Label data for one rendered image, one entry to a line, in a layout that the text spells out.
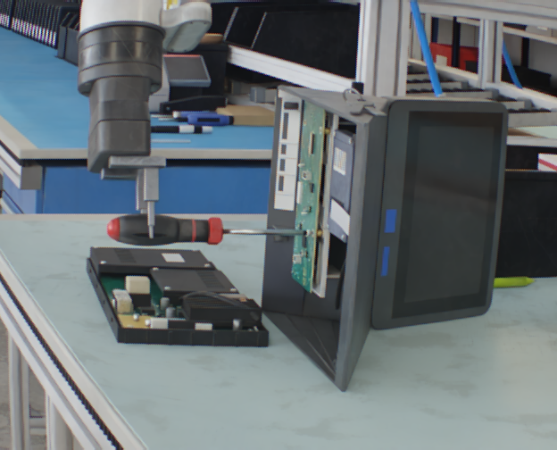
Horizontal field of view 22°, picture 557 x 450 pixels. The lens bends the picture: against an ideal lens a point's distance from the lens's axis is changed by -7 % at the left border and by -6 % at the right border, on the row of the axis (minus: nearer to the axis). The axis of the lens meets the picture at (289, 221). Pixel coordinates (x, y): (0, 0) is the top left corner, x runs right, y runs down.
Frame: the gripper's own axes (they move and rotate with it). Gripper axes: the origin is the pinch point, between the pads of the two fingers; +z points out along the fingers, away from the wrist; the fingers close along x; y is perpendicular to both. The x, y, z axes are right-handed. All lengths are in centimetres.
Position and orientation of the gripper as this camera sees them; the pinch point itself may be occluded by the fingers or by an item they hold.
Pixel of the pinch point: (148, 240)
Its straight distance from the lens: 123.7
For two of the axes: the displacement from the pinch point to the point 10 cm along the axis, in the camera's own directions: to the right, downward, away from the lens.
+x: 2.7, -2.0, -9.4
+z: 0.4, 9.8, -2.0
